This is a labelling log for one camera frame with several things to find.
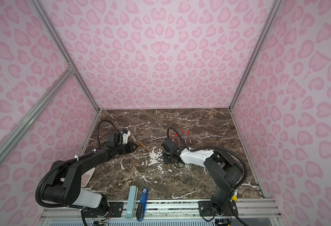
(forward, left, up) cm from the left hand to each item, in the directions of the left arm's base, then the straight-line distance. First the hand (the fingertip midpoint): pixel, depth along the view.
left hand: (138, 145), depth 91 cm
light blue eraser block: (-32, -1, -1) cm, 32 cm away
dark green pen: (-12, -35, -6) cm, 38 cm away
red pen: (-8, -24, +23) cm, 34 cm away
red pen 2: (+14, -34, -6) cm, 37 cm away
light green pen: (-12, -32, -6) cm, 35 cm away
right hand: (-7, -18, -5) cm, 20 cm away
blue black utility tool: (-33, -6, -3) cm, 34 cm away
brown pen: (+2, -3, -6) cm, 7 cm away
